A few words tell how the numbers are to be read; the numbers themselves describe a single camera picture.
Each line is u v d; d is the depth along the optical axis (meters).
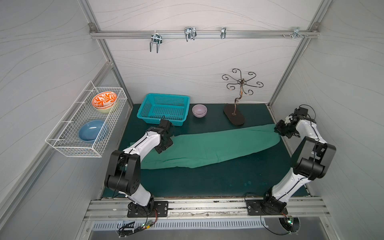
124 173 0.45
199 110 1.13
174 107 1.19
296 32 0.77
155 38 0.78
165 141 0.67
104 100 0.74
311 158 0.51
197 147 0.95
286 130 0.80
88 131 0.65
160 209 0.73
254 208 0.73
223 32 0.75
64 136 0.58
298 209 0.74
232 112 1.12
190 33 0.76
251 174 0.86
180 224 0.70
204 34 0.79
